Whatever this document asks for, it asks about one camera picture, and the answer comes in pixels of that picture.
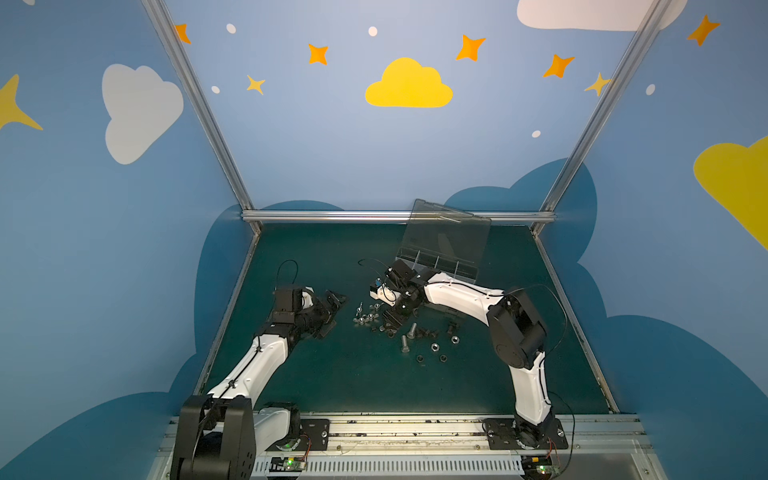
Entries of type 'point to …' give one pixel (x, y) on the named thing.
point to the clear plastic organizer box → (438, 237)
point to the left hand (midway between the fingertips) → (349, 307)
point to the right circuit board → (539, 467)
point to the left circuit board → (288, 464)
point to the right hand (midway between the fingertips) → (394, 315)
